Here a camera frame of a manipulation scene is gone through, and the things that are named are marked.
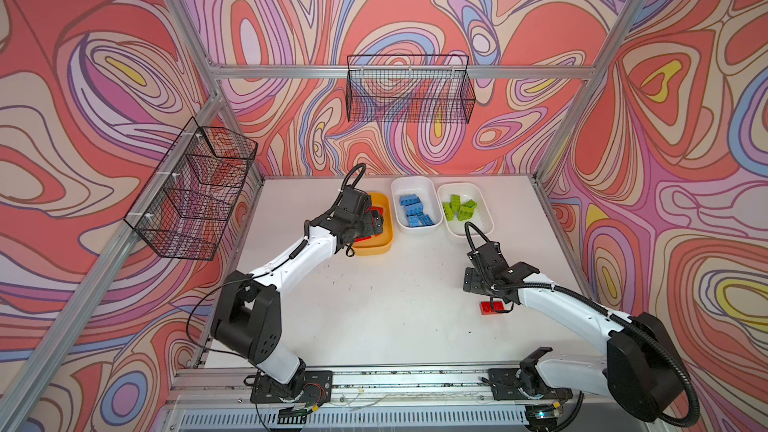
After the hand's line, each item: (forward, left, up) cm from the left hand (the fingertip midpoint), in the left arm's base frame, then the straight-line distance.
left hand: (369, 220), depth 88 cm
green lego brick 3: (+11, -33, -10) cm, 36 cm away
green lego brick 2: (+16, -30, -11) cm, 36 cm away
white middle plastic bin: (+25, -20, -13) cm, 35 cm away
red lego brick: (+15, -2, -13) cm, 20 cm away
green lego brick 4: (+16, -36, -12) cm, 41 cm away
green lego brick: (+12, -28, -12) cm, 32 cm away
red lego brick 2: (+3, +3, -15) cm, 15 cm away
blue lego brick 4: (+10, -19, -13) cm, 25 cm away
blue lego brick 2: (+12, -15, -11) cm, 22 cm away
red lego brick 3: (-21, -35, -17) cm, 44 cm away
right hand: (-17, -34, -12) cm, 40 cm away
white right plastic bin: (+22, -35, -11) cm, 43 cm away
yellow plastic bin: (-1, -4, -11) cm, 11 cm away
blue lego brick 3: (+9, -15, -12) cm, 21 cm away
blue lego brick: (+17, -14, -10) cm, 24 cm away
